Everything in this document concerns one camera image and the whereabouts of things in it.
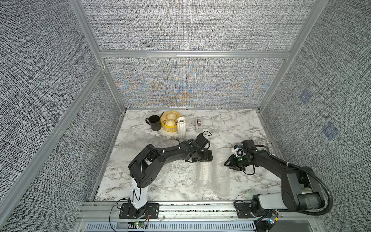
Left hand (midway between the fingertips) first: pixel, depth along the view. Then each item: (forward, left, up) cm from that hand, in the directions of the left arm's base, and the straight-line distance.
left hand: (210, 158), depth 88 cm
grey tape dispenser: (+27, +4, -2) cm, 28 cm away
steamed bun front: (+27, +25, +2) cm, 37 cm away
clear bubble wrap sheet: (-12, 0, +1) cm, 12 cm away
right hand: (-2, -10, -2) cm, 10 cm away
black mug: (+27, +35, +3) cm, 45 cm away
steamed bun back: (+34, +24, +2) cm, 41 cm away
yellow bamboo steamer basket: (+24, +25, -1) cm, 35 cm away
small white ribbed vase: (+18, +17, +8) cm, 26 cm away
